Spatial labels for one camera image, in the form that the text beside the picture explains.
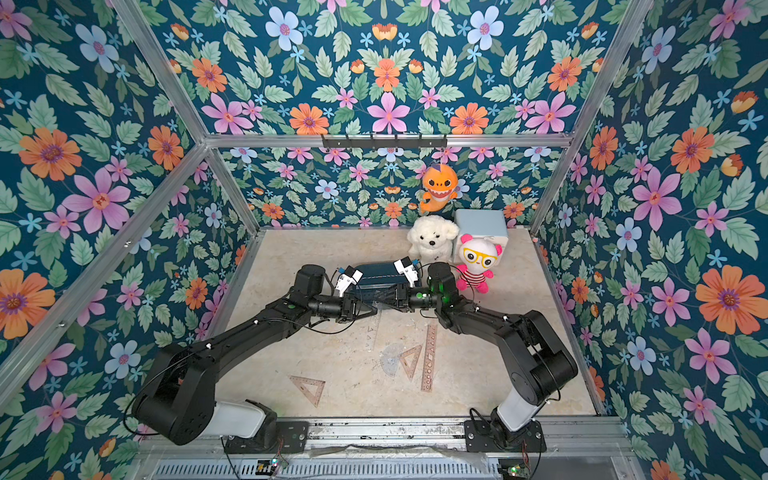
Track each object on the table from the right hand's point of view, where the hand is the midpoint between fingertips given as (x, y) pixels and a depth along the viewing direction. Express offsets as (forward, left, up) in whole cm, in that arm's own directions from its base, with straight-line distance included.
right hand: (378, 299), depth 78 cm
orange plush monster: (+39, -17, +9) cm, 43 cm away
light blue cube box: (+31, -34, -2) cm, 46 cm away
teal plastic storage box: (+20, +3, -20) cm, 28 cm away
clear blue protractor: (-9, -3, -19) cm, 21 cm away
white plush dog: (+24, -14, -2) cm, 28 cm away
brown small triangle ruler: (-6, -10, -19) cm, 23 cm away
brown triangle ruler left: (-17, +22, -18) cm, 33 cm away
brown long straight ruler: (-8, -14, -19) cm, 25 cm away
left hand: (-3, 0, -1) cm, 3 cm away
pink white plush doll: (+19, -29, -5) cm, 35 cm away
